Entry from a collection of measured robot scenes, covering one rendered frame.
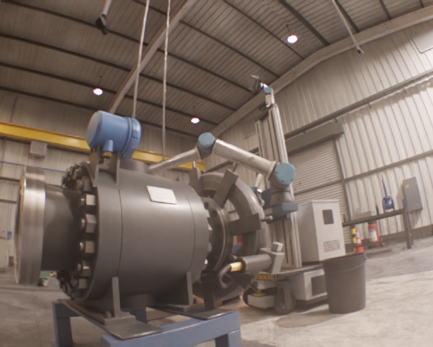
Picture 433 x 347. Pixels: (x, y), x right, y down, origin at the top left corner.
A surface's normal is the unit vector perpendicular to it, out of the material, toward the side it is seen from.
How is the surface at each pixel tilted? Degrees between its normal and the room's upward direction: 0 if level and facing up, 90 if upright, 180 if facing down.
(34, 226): 95
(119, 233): 95
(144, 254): 110
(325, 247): 90
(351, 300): 93
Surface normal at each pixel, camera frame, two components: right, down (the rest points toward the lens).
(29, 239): 0.72, 0.02
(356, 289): 0.05, -0.25
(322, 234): 0.37, -0.31
